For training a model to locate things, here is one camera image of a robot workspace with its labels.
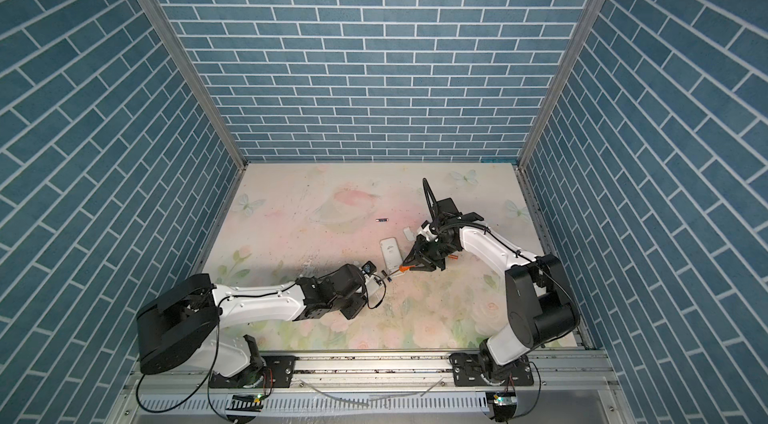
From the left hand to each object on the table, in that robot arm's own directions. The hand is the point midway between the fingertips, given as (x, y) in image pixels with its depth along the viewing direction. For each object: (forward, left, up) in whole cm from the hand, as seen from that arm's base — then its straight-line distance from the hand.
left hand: (362, 297), depth 86 cm
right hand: (+6, -12, +10) cm, 17 cm away
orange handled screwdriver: (+4, -12, +9) cm, 15 cm away
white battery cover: (+21, -15, 0) cm, 26 cm away
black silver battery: (+26, -5, +1) cm, 27 cm away
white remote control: (+13, -9, +2) cm, 16 cm away
